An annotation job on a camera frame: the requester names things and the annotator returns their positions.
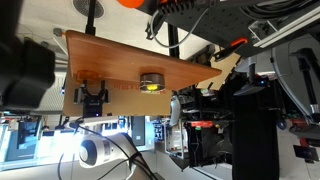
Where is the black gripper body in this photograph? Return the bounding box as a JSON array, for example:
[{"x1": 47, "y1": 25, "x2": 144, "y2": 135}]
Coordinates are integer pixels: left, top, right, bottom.
[{"x1": 73, "y1": 87, "x2": 111, "y2": 118}]

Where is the yellow object in bowl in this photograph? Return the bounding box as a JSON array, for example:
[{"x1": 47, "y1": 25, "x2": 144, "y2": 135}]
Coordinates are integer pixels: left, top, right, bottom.
[{"x1": 145, "y1": 84, "x2": 160, "y2": 92}]

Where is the grey bowl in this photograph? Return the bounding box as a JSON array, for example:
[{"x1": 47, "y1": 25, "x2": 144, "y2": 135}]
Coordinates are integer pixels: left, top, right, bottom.
[{"x1": 139, "y1": 73, "x2": 167, "y2": 94}]

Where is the wooden table board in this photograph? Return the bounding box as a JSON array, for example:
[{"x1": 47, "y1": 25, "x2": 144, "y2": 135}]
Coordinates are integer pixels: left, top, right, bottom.
[{"x1": 62, "y1": 71, "x2": 173, "y2": 117}]

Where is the black stand pole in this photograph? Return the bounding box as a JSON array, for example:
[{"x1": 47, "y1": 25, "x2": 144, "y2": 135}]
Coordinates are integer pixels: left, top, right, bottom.
[
  {"x1": 167, "y1": 23, "x2": 181, "y2": 59},
  {"x1": 84, "y1": 0, "x2": 98, "y2": 36}
]

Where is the white plastic device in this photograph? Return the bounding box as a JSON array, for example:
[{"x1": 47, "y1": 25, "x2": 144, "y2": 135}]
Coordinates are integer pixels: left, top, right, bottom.
[{"x1": 169, "y1": 96, "x2": 182, "y2": 127}]

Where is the round ceiling vent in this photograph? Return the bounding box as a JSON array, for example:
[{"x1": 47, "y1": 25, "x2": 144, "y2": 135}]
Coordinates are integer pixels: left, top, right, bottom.
[{"x1": 72, "y1": 0, "x2": 105, "y2": 19}]

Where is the orange ball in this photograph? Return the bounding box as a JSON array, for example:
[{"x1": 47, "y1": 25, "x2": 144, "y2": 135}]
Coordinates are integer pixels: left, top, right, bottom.
[{"x1": 116, "y1": 0, "x2": 146, "y2": 9}]

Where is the red label strip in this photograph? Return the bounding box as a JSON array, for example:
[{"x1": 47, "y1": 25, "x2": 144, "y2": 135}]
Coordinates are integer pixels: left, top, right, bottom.
[{"x1": 190, "y1": 120, "x2": 214, "y2": 129}]

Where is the small cardboard piece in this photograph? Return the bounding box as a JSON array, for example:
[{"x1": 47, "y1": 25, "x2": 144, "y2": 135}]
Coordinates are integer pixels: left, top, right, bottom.
[{"x1": 195, "y1": 49, "x2": 242, "y2": 92}]

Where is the black perforated mounting board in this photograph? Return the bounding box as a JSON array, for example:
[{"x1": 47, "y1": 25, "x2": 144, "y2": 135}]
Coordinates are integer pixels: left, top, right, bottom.
[{"x1": 135, "y1": 0, "x2": 320, "y2": 58}]

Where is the black cloth cover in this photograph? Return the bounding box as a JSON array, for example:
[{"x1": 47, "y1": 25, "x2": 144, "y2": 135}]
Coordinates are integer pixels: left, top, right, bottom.
[{"x1": 231, "y1": 75, "x2": 281, "y2": 180}]

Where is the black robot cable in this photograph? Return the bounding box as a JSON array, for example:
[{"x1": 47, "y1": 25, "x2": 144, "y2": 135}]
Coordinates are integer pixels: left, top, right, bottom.
[{"x1": 68, "y1": 120, "x2": 158, "y2": 180}]

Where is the blurry black camera mount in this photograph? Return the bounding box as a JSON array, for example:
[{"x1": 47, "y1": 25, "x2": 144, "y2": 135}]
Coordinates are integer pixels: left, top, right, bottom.
[{"x1": 0, "y1": 0, "x2": 57, "y2": 110}]

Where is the grey cable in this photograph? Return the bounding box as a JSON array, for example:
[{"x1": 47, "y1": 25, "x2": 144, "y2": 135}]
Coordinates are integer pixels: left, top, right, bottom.
[{"x1": 149, "y1": 7, "x2": 210, "y2": 50}]

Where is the black clamp with orange handle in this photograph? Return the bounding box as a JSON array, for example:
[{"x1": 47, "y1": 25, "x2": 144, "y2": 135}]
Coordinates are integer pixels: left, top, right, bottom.
[{"x1": 212, "y1": 37, "x2": 250, "y2": 63}]

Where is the aluminium frame profile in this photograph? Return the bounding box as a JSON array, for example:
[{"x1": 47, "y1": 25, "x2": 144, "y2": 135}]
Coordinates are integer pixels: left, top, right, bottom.
[{"x1": 247, "y1": 4, "x2": 320, "y2": 48}]

